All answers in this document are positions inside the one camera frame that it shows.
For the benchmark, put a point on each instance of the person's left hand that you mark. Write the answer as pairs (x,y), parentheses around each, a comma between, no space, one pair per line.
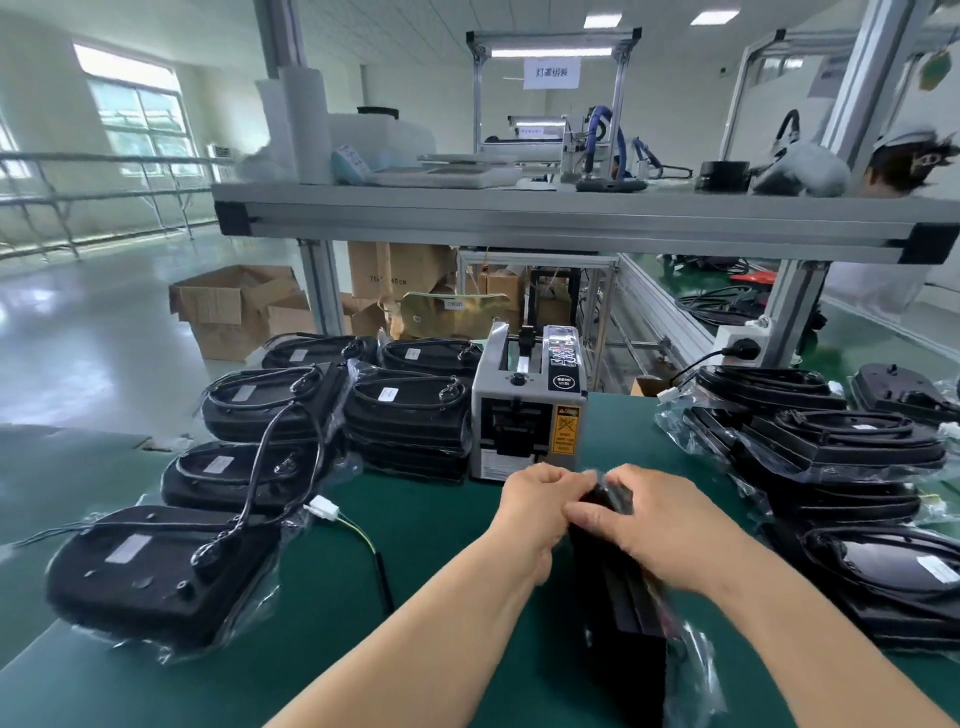
(537,518)

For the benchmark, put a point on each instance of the black phone on shelf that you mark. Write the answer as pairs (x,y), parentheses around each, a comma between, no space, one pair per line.
(612,185)

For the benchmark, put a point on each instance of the group of bagged black lamps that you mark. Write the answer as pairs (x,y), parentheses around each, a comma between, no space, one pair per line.
(840,480)

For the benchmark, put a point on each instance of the grey tape dispenser machine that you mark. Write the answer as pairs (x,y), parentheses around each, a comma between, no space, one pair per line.
(518,405)

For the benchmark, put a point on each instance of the white box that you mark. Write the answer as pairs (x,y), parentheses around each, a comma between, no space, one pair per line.
(387,143)

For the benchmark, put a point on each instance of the person's right hand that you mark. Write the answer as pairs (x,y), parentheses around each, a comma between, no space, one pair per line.
(675,533)

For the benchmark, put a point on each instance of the person's right forearm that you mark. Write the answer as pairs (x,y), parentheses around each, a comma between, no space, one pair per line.
(840,645)

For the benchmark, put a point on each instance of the green round sign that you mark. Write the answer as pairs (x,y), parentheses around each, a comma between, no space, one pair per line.
(936,71)

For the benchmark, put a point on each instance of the black flat tray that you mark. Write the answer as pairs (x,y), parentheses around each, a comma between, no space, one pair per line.
(378,111)

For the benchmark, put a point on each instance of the grey metal shelf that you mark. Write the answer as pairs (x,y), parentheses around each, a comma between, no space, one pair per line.
(600,222)

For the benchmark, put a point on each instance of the aluminium workstation frame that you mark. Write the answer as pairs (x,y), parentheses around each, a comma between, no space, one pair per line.
(477,105)
(735,90)

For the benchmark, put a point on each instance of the white power socket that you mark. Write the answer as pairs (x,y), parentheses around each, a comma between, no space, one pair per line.
(744,353)

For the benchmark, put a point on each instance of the unbagged black lamps with cables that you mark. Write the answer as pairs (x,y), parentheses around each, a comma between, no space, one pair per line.
(908,393)

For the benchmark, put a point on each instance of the white handset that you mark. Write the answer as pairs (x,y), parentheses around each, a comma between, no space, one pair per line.
(351,165)

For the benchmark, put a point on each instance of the ceiling light panel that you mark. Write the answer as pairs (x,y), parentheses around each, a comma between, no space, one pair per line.
(603,21)
(716,17)

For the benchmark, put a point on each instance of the grey metal railing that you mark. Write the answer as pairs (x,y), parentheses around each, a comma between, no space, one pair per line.
(120,158)

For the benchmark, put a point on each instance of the white hanging sign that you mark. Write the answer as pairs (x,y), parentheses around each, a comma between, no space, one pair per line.
(551,74)

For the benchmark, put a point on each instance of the grey barcode scanner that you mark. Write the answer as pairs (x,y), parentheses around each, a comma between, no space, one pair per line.
(803,170)

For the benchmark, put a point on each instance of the white flat scale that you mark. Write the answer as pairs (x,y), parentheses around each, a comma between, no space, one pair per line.
(450,173)

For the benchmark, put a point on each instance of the black cup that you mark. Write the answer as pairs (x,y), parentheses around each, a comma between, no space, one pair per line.
(723,176)

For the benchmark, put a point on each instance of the small brown cardboard box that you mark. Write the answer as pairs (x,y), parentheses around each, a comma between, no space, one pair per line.
(653,386)

